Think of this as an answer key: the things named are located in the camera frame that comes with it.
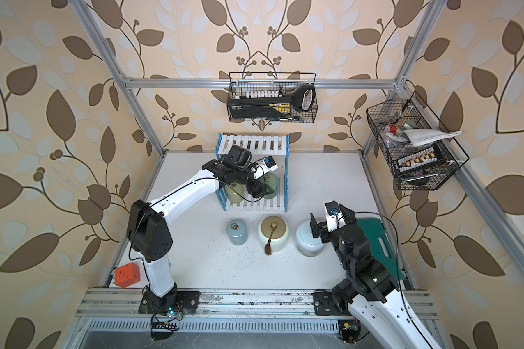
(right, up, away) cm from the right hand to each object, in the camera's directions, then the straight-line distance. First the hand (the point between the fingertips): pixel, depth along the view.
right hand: (327, 210), depth 72 cm
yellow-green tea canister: (-35, +4, +22) cm, 42 cm away
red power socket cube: (-69, -23, +4) cm, 73 cm away
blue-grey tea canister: (-32, -10, +11) cm, 35 cm away
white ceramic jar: (-6, -14, +7) cm, 16 cm away
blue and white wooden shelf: (-25, +27, +44) cm, 57 cm away
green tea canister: (-19, +9, +9) cm, 23 cm away
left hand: (-19, +9, +11) cm, 24 cm away
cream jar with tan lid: (-18, -10, +8) cm, 22 cm away
